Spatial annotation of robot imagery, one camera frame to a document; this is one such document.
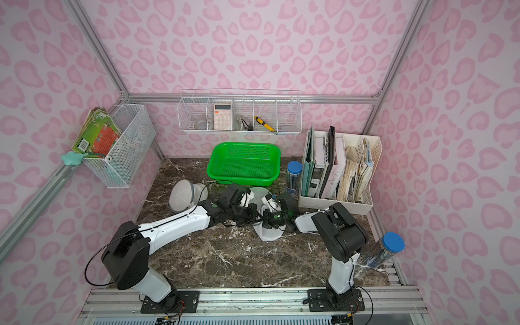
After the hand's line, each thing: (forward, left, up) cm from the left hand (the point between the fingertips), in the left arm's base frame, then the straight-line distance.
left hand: (265, 215), depth 81 cm
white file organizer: (+18, -23, +10) cm, 31 cm away
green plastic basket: (+40, +12, -14) cm, 44 cm away
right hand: (+1, +6, -9) cm, 10 cm away
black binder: (+18, -26, +16) cm, 36 cm away
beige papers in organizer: (+17, -39, +4) cm, 43 cm away
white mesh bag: (-4, 0, -8) cm, 9 cm away
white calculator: (+43, +20, +17) cm, 50 cm away
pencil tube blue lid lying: (-15, -41, +3) cm, 43 cm away
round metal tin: (+40, +30, +14) cm, 52 cm away
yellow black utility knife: (+43, +2, +13) cm, 45 cm away
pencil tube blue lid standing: (+18, -13, +2) cm, 22 cm away
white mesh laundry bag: (+13, +37, -5) cm, 39 cm away
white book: (+13, -29, +12) cm, 34 cm away
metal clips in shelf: (+41, +10, +13) cm, 44 cm away
